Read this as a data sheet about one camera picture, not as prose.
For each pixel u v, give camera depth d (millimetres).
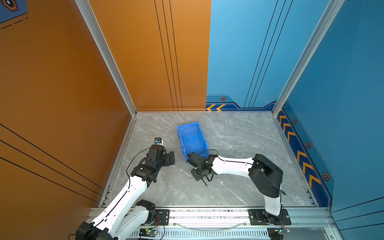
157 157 615
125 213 465
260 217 726
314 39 807
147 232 706
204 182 846
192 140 1048
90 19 728
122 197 466
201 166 671
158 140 716
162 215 740
